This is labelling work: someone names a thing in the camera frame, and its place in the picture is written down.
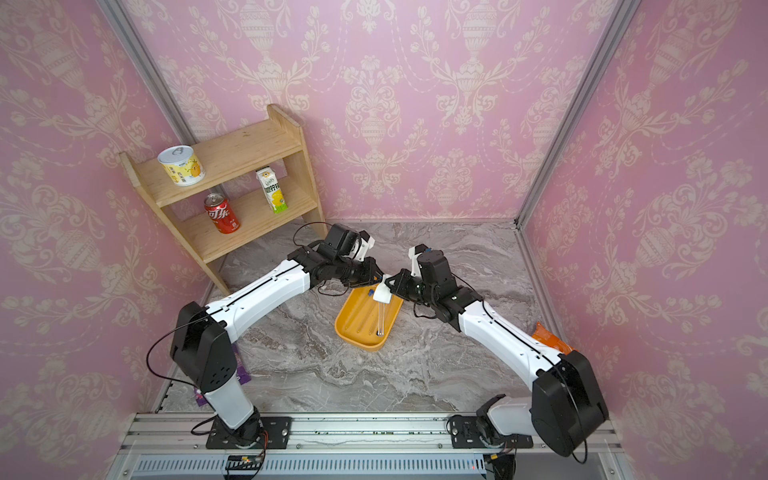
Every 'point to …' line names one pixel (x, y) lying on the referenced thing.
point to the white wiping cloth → (382, 293)
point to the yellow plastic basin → (366, 335)
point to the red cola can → (221, 213)
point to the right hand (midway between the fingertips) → (385, 281)
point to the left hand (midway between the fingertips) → (387, 279)
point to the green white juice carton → (272, 189)
